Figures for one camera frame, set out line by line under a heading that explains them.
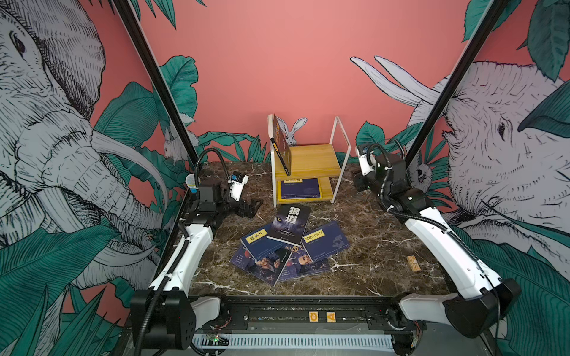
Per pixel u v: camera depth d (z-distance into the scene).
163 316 0.39
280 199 1.01
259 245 0.88
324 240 0.91
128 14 0.70
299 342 0.70
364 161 0.63
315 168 0.90
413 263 0.85
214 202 0.62
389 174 0.51
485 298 0.38
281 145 0.78
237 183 0.70
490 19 0.71
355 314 0.75
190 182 0.82
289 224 0.95
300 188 1.04
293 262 0.86
